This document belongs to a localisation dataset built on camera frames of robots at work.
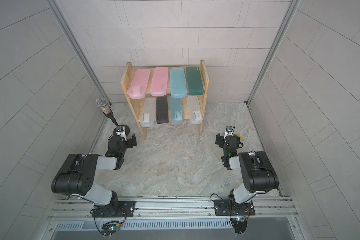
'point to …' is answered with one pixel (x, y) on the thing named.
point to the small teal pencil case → (177, 109)
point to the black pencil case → (162, 110)
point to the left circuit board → (109, 228)
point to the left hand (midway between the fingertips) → (129, 132)
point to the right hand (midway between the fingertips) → (226, 132)
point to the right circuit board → (240, 224)
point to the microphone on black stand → (105, 106)
